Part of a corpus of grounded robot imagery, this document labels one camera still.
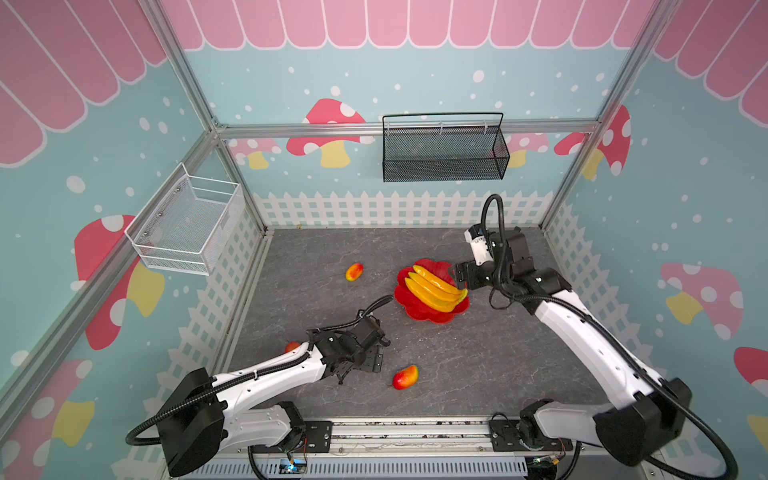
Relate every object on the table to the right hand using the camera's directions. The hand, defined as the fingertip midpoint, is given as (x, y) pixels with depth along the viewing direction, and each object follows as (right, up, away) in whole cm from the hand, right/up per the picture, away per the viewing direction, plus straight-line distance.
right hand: (462, 264), depth 78 cm
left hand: (-26, -26, +4) cm, 37 cm away
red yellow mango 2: (-32, -3, +24) cm, 40 cm away
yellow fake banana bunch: (-5, -10, +19) cm, 22 cm away
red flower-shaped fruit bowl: (-11, -15, +19) cm, 26 cm away
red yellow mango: (-15, -31, +3) cm, 35 cm away
